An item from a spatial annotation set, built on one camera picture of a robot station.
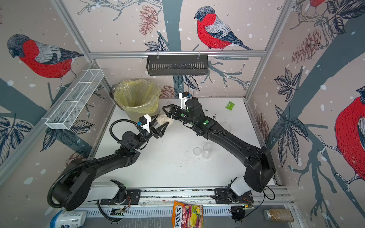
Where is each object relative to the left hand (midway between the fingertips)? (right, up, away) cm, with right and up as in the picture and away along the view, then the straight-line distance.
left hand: (165, 117), depth 72 cm
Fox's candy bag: (+11, -47, -7) cm, 48 cm away
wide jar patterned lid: (-1, -1, -1) cm, 2 cm away
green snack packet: (+47, +7, +41) cm, 63 cm away
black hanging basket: (+4, +38, +35) cm, 52 cm away
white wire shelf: (-53, +9, +5) cm, 53 cm away
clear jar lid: (+18, -24, +18) cm, 35 cm away
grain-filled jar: (+54, -46, -8) cm, 72 cm away
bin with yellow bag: (-26, +12, +30) cm, 41 cm away
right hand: (+1, +5, 0) cm, 5 cm away
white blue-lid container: (-40, -46, -9) cm, 62 cm away
